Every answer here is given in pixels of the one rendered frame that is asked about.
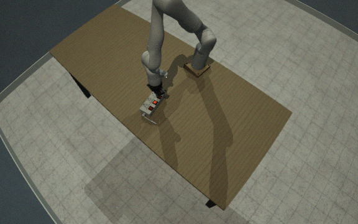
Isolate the white power strip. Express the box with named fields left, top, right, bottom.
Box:
left=140, top=91, right=165, bottom=124

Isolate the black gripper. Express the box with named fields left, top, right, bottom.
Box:
left=147, top=82, right=166, bottom=97

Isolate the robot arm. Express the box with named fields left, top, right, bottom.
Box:
left=141, top=0, right=217, bottom=86

